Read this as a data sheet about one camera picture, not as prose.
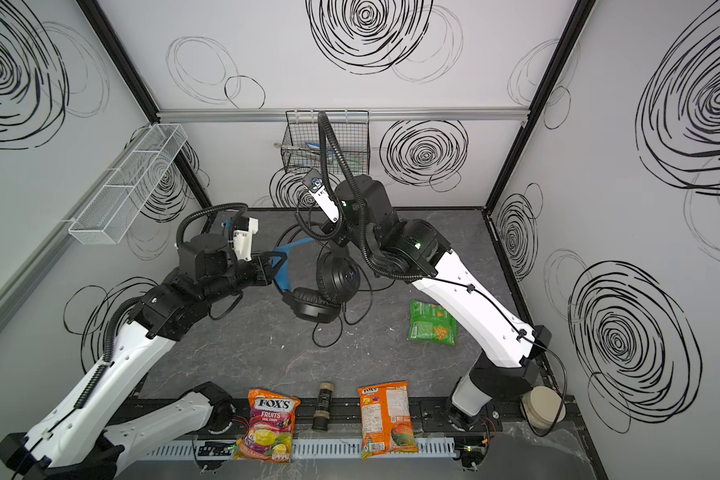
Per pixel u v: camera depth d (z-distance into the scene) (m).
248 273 0.57
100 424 0.40
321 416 0.72
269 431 0.68
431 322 0.86
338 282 0.53
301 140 0.96
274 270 0.63
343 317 0.56
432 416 0.74
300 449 0.70
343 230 0.48
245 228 0.59
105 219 0.71
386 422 0.71
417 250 0.39
